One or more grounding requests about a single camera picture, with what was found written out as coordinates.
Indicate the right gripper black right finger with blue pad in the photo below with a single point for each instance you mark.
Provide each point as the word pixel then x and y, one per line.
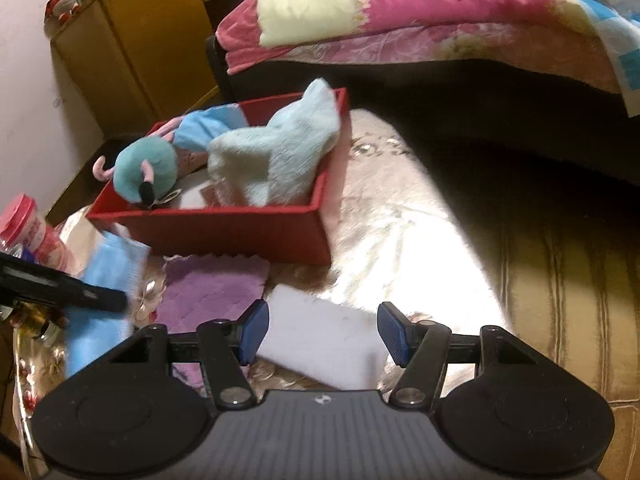
pixel 420 349

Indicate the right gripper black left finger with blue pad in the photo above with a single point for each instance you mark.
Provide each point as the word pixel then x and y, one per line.
pixel 225 347

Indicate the purple cloth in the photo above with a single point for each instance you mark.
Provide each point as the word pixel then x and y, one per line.
pixel 203 288

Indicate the white sponge block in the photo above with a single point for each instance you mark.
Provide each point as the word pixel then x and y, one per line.
pixel 335 345

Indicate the blue face mask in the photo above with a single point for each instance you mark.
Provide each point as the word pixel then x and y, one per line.
pixel 111 280

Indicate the teal flamingo plush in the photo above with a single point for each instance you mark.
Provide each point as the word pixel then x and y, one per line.
pixel 147 170

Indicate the light blue towel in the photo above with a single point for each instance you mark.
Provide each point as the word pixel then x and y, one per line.
pixel 276 164

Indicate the pink lid plastic jar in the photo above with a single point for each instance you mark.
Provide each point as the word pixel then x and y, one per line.
pixel 22 223

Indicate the clear glass jar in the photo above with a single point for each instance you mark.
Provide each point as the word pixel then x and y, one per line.
pixel 35 323

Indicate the floral table cover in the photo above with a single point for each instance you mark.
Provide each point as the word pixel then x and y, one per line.
pixel 415 230

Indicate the red cardboard box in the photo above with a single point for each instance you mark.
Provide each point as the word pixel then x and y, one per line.
pixel 289 234

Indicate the wooden desk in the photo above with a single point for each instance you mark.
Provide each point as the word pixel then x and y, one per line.
pixel 138 61

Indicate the red santa plush doll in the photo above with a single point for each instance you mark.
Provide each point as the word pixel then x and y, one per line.
pixel 60 10

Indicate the pink floral quilt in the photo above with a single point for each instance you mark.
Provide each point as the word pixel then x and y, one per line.
pixel 547 36

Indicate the dark bed frame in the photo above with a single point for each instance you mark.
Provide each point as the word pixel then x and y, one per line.
pixel 475 111

